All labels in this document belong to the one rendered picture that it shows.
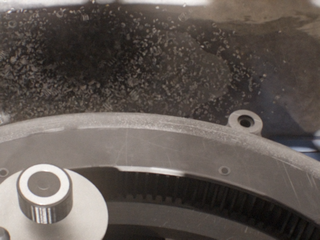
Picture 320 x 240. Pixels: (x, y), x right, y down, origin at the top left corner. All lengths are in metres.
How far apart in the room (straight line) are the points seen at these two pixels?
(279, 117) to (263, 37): 0.18
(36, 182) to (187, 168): 0.16
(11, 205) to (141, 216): 0.15
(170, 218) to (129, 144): 0.09
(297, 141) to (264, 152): 0.48
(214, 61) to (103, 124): 0.36
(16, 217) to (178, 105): 0.52
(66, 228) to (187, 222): 0.15
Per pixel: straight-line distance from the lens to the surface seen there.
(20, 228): 0.57
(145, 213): 0.67
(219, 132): 0.67
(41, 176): 0.55
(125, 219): 0.67
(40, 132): 0.66
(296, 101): 1.08
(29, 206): 0.54
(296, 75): 1.04
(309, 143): 1.15
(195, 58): 0.98
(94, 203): 0.59
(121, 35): 0.93
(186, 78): 1.00
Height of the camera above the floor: 0.74
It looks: 44 degrees down
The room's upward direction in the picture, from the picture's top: 173 degrees clockwise
